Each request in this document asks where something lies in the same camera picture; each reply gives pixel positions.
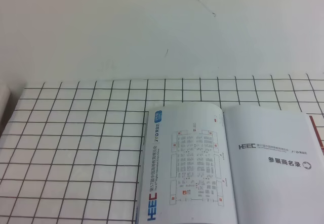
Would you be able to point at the white HEEC catalogue book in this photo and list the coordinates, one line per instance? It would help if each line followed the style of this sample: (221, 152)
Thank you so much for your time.
(242, 164)

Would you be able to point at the white grid-patterned tablecloth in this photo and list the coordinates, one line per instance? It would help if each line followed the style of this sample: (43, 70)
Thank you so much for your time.
(70, 152)

